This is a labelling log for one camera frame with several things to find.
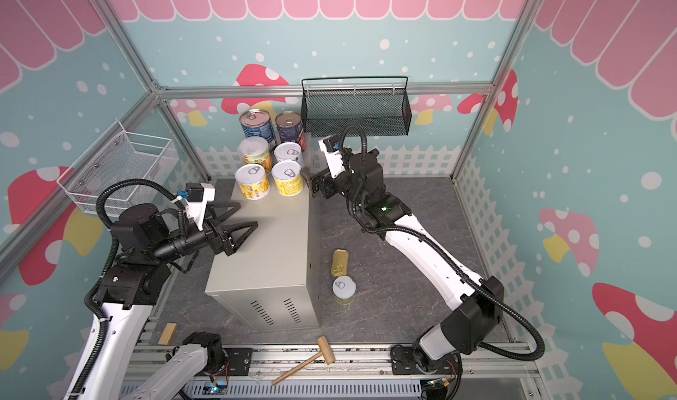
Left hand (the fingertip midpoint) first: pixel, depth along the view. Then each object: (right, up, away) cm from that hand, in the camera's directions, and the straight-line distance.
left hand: (247, 221), depth 61 cm
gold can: (+21, -18, +36) cm, 45 cm away
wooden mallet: (+17, -38, +13) cm, 44 cm away
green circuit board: (-15, -47, +11) cm, 51 cm away
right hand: (+15, +15, +6) cm, 22 cm away
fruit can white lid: (+22, -23, +22) cm, 39 cm away
